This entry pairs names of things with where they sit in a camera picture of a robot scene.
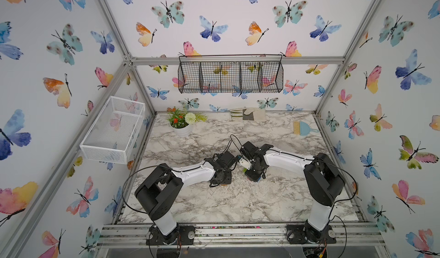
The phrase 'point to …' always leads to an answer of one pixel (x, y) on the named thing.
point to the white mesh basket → (112, 134)
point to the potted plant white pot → (181, 123)
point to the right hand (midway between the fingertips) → (253, 174)
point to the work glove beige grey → (248, 114)
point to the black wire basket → (231, 73)
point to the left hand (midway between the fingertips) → (229, 178)
